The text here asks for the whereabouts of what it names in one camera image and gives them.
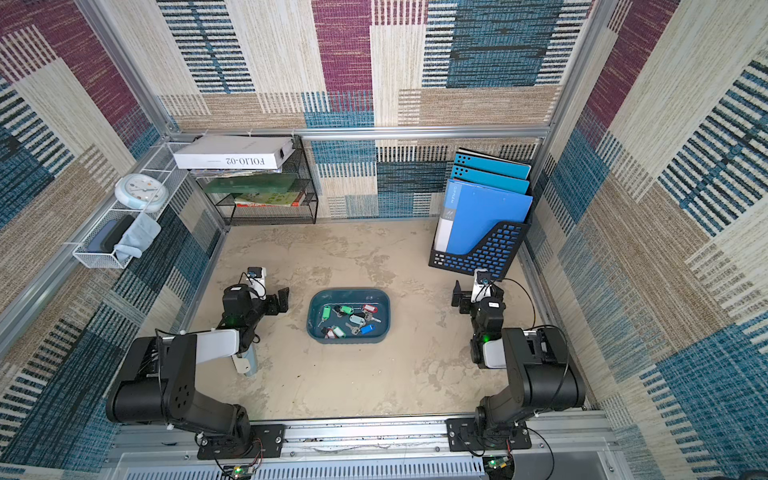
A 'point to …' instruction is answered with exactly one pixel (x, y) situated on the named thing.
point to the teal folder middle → (475, 175)
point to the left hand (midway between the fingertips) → (272, 287)
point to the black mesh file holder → (495, 252)
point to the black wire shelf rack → (306, 214)
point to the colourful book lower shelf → (269, 199)
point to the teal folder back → (492, 163)
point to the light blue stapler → (251, 356)
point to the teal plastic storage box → (317, 299)
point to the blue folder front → (470, 212)
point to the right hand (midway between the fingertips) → (477, 279)
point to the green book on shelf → (262, 184)
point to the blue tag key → (363, 330)
